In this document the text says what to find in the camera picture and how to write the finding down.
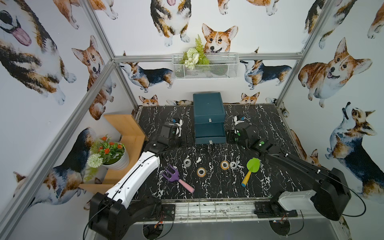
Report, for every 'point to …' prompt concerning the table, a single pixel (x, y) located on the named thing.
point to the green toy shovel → (253, 165)
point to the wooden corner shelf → (133, 138)
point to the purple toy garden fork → (174, 177)
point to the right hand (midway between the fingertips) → (231, 127)
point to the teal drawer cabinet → (209, 115)
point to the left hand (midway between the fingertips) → (186, 133)
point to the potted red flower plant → (104, 152)
